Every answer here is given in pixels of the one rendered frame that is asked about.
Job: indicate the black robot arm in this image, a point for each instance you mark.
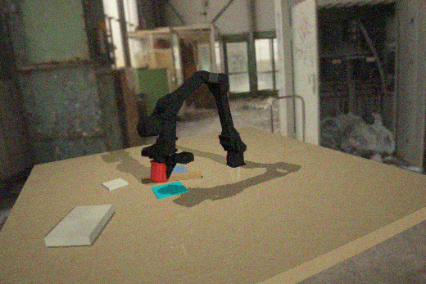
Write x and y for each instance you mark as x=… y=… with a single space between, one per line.
x=163 y=118

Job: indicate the light wooden flat bar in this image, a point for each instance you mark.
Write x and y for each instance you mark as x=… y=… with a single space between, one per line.
x=175 y=177

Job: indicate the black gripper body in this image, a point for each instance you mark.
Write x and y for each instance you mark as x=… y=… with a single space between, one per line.
x=181 y=158

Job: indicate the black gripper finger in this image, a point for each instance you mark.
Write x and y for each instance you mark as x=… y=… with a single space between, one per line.
x=161 y=161
x=169 y=168

